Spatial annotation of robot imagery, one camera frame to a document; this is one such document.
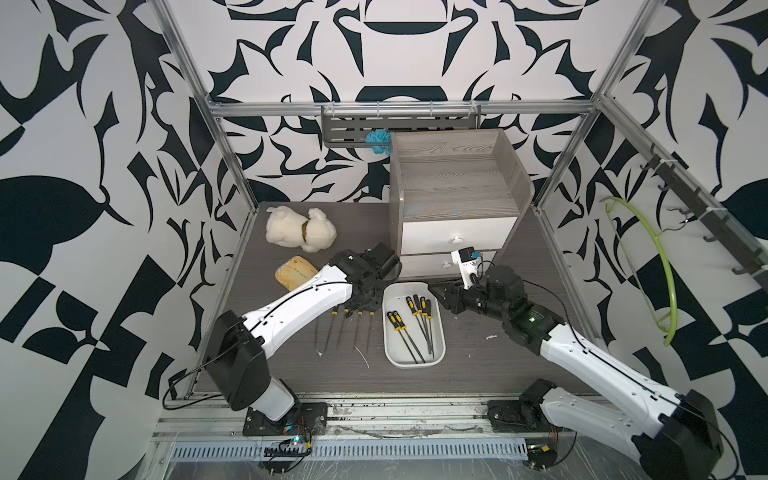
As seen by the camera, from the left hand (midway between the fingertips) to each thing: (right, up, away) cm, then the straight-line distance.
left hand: (365, 295), depth 81 cm
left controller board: (-18, -36, -8) cm, 41 cm away
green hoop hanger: (+66, 0, -17) cm, 68 cm away
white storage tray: (+14, -12, +9) cm, 21 cm away
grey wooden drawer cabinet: (+23, +28, 0) cm, 37 cm away
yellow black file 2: (+9, -12, +8) cm, 17 cm away
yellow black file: (+1, -8, +11) cm, 13 cm away
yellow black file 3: (+17, -8, +10) cm, 22 cm away
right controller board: (+42, -35, -9) cm, 56 cm away
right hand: (+17, +4, -6) cm, 19 cm away
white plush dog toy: (-26, +18, +18) cm, 37 cm away
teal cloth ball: (+4, +44, +10) cm, 46 cm away
